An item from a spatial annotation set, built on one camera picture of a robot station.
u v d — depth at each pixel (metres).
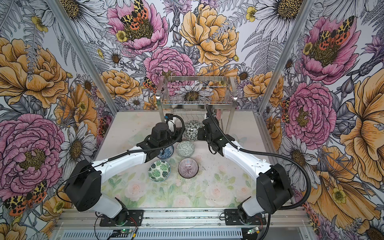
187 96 1.15
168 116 0.72
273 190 0.43
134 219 0.73
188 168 0.89
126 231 0.71
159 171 0.87
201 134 0.76
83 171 0.44
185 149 0.99
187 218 0.76
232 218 0.74
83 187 0.44
